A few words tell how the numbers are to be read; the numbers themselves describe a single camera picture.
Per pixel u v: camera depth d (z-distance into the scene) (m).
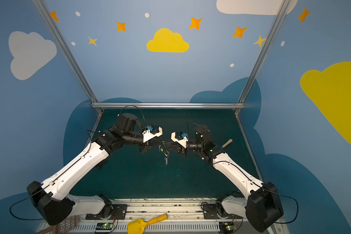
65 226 0.70
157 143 0.65
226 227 0.71
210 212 0.74
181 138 0.60
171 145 0.69
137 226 0.70
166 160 0.79
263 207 0.40
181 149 0.64
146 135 0.58
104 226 0.71
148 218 0.74
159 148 0.68
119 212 0.75
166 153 0.70
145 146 0.59
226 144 0.98
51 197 0.38
